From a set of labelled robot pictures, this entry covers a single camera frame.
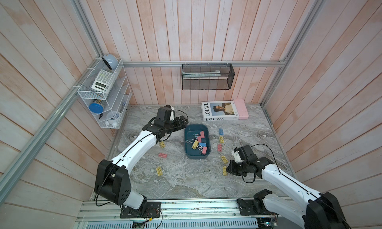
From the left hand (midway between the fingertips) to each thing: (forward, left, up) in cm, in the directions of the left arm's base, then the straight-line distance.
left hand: (183, 125), depth 83 cm
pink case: (+27, -45, -17) cm, 55 cm away
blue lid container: (+3, +46, +11) cm, 47 cm away
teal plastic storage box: (0, -9, -18) cm, 20 cm away
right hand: (-18, -25, -16) cm, 35 cm away
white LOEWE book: (+26, -27, -15) cm, 40 cm away
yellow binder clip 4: (-12, -25, -19) cm, 34 cm away
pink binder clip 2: (-4, -24, -19) cm, 30 cm away
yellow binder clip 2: (-20, +14, -18) cm, 30 cm away
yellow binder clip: (-3, +14, -18) cm, 23 cm away
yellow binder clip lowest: (-20, -24, -18) cm, 36 cm away
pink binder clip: (-10, +13, -18) cm, 25 cm away
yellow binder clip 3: (+2, -25, -18) cm, 31 cm away
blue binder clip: (+8, -26, -19) cm, 33 cm away
